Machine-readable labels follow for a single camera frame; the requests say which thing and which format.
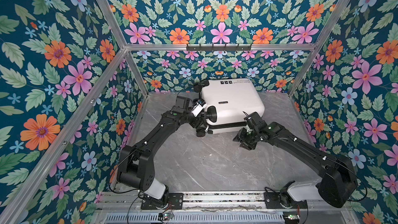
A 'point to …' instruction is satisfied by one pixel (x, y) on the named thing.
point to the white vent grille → (197, 218)
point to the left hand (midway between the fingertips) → (204, 113)
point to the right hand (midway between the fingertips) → (234, 140)
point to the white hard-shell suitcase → (230, 99)
